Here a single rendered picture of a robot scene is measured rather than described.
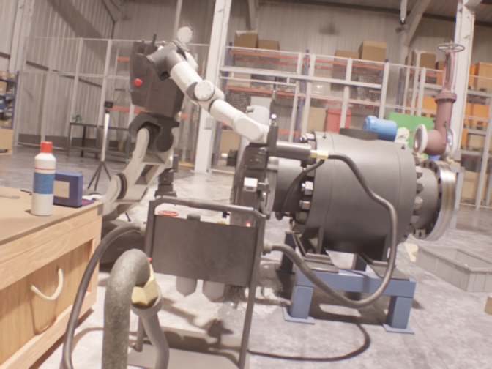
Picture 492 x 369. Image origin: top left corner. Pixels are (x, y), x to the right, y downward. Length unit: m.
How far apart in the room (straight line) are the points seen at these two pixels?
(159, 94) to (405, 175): 1.22
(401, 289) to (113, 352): 1.56
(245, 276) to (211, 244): 0.15
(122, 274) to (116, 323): 0.06
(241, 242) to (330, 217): 0.71
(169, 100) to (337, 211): 0.94
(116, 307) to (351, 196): 1.49
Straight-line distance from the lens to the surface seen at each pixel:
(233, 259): 1.26
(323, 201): 1.82
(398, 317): 1.96
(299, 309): 1.83
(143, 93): 1.78
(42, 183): 1.24
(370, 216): 1.90
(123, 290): 0.49
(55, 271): 1.33
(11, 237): 1.04
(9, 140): 9.12
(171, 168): 2.13
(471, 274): 2.88
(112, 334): 0.51
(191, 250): 1.27
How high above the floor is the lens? 0.75
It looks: 5 degrees down
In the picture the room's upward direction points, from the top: 7 degrees clockwise
